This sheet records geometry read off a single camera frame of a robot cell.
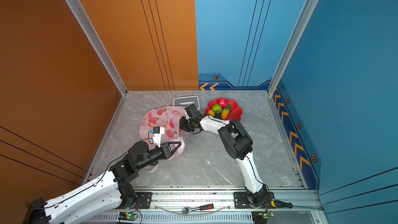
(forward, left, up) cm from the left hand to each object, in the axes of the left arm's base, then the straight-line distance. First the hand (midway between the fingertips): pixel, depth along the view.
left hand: (182, 143), depth 70 cm
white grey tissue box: (+40, +3, -16) cm, 44 cm away
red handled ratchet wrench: (-24, -2, -18) cm, 30 cm away
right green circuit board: (-24, -39, -20) cm, 50 cm away
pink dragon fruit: (+38, -22, -14) cm, 47 cm away
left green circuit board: (-25, +23, -22) cm, 41 cm away
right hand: (+19, +7, -16) cm, 26 cm away
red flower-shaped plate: (+33, -31, -18) cm, 49 cm away
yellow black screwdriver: (-21, -46, -17) cm, 53 cm away
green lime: (+33, -19, -14) cm, 40 cm away
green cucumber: (+31, -25, -16) cm, 43 cm away
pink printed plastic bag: (+16, +15, -10) cm, 24 cm away
